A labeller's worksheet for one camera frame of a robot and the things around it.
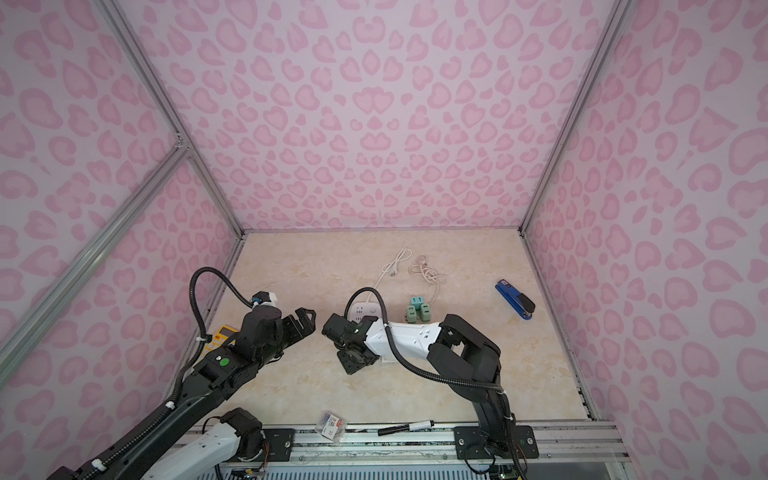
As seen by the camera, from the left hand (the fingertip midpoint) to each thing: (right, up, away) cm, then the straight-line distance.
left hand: (311, 318), depth 78 cm
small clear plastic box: (+6, -26, -3) cm, 27 cm away
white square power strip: (+10, -1, +17) cm, 20 cm away
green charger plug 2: (+27, -1, +10) cm, 29 cm away
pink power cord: (+32, +12, +26) cm, 43 cm away
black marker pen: (+26, -27, -3) cm, 37 cm away
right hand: (+9, -14, +7) cm, 18 cm away
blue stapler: (+62, +2, +19) cm, 65 cm away
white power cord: (+21, +12, +29) cm, 38 cm away
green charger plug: (+31, -1, +12) cm, 33 cm away
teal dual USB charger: (+29, +2, +14) cm, 32 cm away
